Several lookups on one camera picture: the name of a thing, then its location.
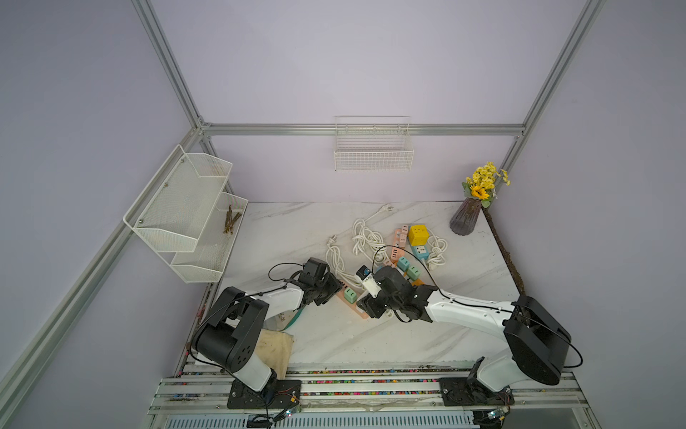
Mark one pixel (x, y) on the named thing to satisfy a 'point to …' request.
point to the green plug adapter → (350, 295)
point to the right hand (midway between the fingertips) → (366, 300)
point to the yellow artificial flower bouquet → (482, 184)
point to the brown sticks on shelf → (230, 220)
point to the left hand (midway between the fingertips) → (339, 289)
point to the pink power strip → (399, 244)
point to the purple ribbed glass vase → (463, 222)
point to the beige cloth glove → (274, 348)
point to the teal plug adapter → (403, 264)
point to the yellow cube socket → (418, 234)
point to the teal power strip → (421, 251)
